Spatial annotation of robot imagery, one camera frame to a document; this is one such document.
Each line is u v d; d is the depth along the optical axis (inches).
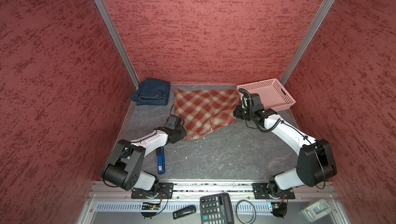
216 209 26.8
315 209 26.7
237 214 26.7
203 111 40.5
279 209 28.0
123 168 17.0
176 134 32.3
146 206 28.6
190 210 25.9
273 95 44.9
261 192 29.2
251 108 26.3
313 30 34.6
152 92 40.9
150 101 40.4
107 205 27.9
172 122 28.7
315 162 16.8
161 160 32.0
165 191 29.1
